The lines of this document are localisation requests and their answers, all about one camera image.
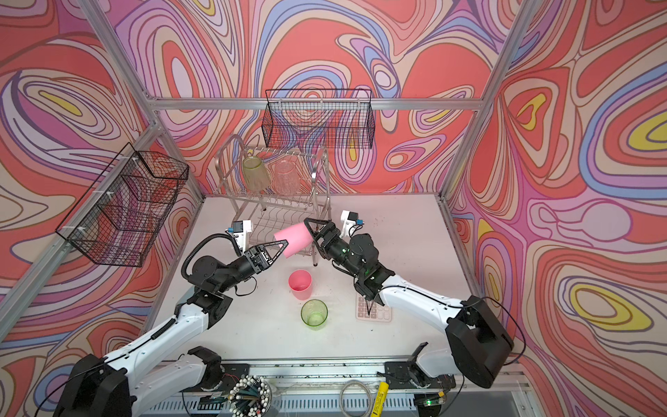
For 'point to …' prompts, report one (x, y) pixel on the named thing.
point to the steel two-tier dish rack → (270, 212)
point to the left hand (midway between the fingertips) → (289, 248)
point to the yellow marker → (380, 400)
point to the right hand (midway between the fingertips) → (306, 232)
